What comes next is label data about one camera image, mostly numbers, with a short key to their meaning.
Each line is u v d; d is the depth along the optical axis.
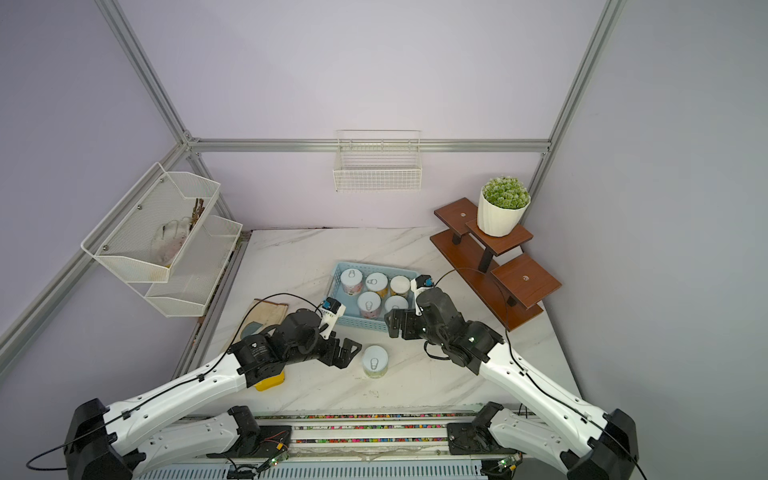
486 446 0.65
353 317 0.90
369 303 0.93
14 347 0.49
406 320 0.64
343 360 0.66
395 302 0.93
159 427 0.44
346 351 0.67
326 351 0.66
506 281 0.86
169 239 0.78
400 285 0.97
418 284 0.68
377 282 0.98
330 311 0.67
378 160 0.96
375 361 0.82
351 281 0.99
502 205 0.80
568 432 0.40
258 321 0.95
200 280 0.90
